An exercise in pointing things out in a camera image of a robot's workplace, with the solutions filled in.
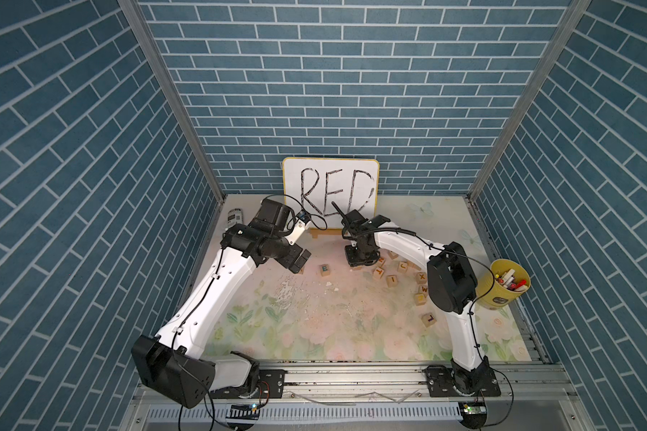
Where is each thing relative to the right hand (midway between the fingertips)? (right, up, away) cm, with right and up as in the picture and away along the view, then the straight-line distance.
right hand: (354, 264), depth 94 cm
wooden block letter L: (+23, -16, -12) cm, 30 cm away
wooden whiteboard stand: (-15, +11, +13) cm, 23 cm away
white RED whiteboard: (-15, +29, +2) cm, 33 cm away
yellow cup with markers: (+49, -3, -11) cm, 50 cm away
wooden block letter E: (-11, -2, 0) cm, 11 cm away
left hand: (-17, +7, -18) cm, 26 cm away
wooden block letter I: (+13, -5, -2) cm, 14 cm away
